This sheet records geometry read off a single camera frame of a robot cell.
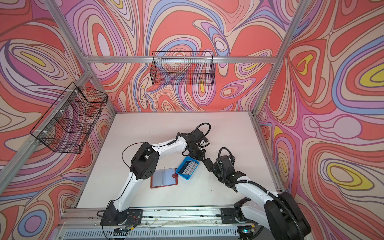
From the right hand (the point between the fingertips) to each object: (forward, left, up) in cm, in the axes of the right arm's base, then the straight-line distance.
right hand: (214, 170), depth 89 cm
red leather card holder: (-4, +30, +1) cm, 30 cm away
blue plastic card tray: (-4, +16, +3) cm, 17 cm away
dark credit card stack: (+1, +16, +4) cm, 16 cm away
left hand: (+7, +3, +1) cm, 8 cm away
